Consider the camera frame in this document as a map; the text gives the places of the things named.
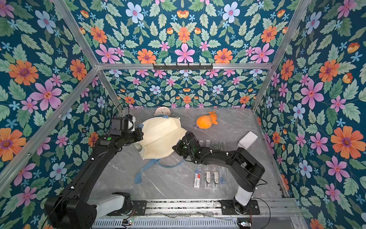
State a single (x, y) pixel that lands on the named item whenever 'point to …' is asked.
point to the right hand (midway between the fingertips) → (174, 144)
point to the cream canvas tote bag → (160, 133)
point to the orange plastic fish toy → (205, 122)
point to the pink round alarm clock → (163, 110)
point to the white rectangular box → (248, 139)
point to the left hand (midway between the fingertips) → (145, 132)
